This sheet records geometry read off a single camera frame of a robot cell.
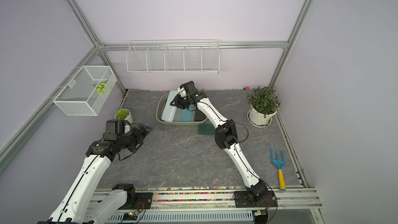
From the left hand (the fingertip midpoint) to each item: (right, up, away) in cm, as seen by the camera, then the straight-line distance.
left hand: (149, 135), depth 77 cm
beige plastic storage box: (-3, +13, +26) cm, 29 cm away
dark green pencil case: (+30, -1, +25) cm, 39 cm away
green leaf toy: (-27, +25, +4) cm, 37 cm away
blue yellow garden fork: (+69, -18, +8) cm, 72 cm away
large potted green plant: (+62, +16, +11) cm, 65 cm away
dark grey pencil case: (+24, +8, +26) cm, 36 cm away
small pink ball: (+63, +29, +47) cm, 84 cm away
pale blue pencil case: (+6, +12, +17) cm, 22 cm away
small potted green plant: (-23, +9, +19) cm, 31 cm away
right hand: (+7, +17, +19) cm, 26 cm away
